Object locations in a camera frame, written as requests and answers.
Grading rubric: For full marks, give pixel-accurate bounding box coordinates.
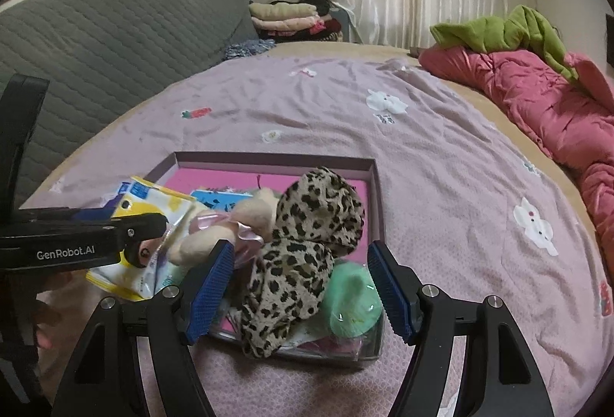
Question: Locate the pink book with blue label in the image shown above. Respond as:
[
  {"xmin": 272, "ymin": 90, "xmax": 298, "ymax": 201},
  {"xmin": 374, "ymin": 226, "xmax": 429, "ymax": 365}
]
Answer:
[{"xmin": 163, "ymin": 166, "xmax": 372, "ymax": 226}]

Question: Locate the dark red clothing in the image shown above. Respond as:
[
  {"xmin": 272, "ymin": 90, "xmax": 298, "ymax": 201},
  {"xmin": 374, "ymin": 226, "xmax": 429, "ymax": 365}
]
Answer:
[{"xmin": 312, "ymin": 16, "xmax": 351, "ymax": 45}]

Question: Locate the pink folded blanket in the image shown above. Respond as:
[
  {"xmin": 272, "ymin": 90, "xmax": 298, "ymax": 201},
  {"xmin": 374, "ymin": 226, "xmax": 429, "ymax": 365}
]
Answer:
[{"xmin": 254, "ymin": 16, "xmax": 327, "ymax": 38}]

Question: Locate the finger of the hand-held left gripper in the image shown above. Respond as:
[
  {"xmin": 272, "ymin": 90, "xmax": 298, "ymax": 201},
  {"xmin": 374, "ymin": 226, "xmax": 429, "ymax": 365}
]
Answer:
[
  {"xmin": 109, "ymin": 212, "xmax": 170, "ymax": 255},
  {"xmin": 20, "ymin": 205, "xmax": 114, "ymax": 223}
]

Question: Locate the green blanket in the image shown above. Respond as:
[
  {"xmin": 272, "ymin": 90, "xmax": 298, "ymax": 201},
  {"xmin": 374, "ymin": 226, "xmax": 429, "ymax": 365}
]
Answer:
[{"xmin": 429, "ymin": 5, "xmax": 579, "ymax": 84}]

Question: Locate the pink quilt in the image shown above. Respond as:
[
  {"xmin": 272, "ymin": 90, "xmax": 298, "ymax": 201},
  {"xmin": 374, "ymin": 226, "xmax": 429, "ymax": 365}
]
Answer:
[{"xmin": 418, "ymin": 45, "xmax": 614, "ymax": 276}]

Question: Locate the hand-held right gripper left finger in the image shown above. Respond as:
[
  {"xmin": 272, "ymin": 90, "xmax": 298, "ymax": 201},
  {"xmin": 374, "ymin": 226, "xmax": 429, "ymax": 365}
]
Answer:
[{"xmin": 50, "ymin": 239, "xmax": 236, "ymax": 417}]

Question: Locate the cream plush bear silver crown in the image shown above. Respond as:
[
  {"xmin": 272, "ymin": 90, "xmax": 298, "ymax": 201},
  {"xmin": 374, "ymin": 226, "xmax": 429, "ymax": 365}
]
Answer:
[{"xmin": 165, "ymin": 187, "xmax": 281, "ymax": 269}]

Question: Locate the shallow brown cardboard box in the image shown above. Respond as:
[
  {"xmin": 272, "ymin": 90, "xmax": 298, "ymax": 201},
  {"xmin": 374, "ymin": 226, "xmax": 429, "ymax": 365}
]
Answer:
[{"xmin": 144, "ymin": 151, "xmax": 387, "ymax": 370}]

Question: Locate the person's left hand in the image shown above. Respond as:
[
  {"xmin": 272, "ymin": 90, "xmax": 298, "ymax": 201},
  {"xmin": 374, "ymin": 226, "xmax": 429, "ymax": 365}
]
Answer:
[{"xmin": 31, "ymin": 302, "xmax": 65, "ymax": 351}]

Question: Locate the white blue plastic packet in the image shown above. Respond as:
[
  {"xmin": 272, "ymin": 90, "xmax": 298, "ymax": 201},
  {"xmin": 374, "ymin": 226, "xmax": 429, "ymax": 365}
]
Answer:
[{"xmin": 85, "ymin": 176, "xmax": 197, "ymax": 303}]

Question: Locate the leopard print scrunchie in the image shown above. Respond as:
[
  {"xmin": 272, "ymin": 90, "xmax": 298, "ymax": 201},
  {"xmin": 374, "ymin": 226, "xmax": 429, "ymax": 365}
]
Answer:
[{"xmin": 239, "ymin": 166, "xmax": 366, "ymax": 359}]

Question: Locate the purple printed blanket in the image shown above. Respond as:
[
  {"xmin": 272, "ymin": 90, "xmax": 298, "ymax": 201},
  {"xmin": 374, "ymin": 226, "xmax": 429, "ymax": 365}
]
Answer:
[{"xmin": 21, "ymin": 57, "xmax": 614, "ymax": 417}]

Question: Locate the mint green puff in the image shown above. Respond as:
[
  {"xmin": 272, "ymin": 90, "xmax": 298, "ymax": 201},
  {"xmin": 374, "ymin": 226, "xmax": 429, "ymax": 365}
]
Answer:
[{"xmin": 321, "ymin": 261, "xmax": 385, "ymax": 341}]

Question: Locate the blue patterned cloth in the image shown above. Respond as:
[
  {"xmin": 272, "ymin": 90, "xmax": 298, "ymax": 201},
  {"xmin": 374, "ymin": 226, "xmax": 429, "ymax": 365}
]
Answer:
[{"xmin": 223, "ymin": 38, "xmax": 278, "ymax": 60}]

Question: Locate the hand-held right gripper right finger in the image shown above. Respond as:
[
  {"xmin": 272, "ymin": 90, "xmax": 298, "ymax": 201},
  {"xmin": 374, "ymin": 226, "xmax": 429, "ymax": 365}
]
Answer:
[{"xmin": 367, "ymin": 239, "xmax": 552, "ymax": 417}]

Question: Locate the black clothing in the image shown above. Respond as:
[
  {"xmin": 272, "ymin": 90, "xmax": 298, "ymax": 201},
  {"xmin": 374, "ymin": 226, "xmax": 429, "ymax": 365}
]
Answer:
[{"xmin": 300, "ymin": 0, "xmax": 337, "ymax": 15}]

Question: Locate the green tissue packet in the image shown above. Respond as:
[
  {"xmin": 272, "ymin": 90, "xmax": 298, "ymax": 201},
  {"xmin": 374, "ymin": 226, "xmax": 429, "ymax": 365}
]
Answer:
[{"xmin": 149, "ymin": 254, "xmax": 193, "ymax": 298}]

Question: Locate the grey quilted cover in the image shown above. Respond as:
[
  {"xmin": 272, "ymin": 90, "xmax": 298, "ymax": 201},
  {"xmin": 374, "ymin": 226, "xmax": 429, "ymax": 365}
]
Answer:
[{"xmin": 0, "ymin": 0, "xmax": 260, "ymax": 207}]

